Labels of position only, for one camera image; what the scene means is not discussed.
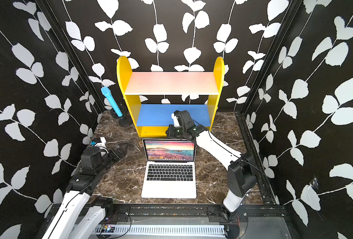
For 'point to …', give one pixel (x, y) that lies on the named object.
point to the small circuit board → (105, 228)
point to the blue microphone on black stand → (124, 121)
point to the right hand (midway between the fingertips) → (163, 130)
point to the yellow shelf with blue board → (152, 97)
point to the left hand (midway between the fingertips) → (124, 145)
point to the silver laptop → (169, 169)
